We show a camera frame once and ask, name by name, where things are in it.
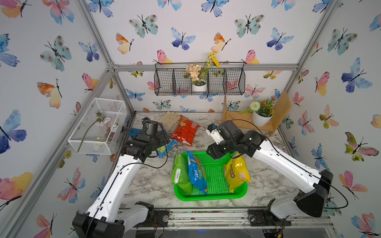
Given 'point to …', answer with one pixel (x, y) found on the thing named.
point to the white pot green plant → (262, 112)
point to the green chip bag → (180, 175)
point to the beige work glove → (170, 121)
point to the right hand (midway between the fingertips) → (211, 148)
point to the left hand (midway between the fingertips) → (164, 136)
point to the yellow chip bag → (236, 172)
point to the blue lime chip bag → (163, 150)
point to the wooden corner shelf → (283, 105)
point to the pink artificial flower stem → (100, 120)
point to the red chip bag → (185, 131)
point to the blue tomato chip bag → (197, 174)
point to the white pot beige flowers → (197, 84)
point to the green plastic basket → (218, 188)
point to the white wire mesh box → (101, 128)
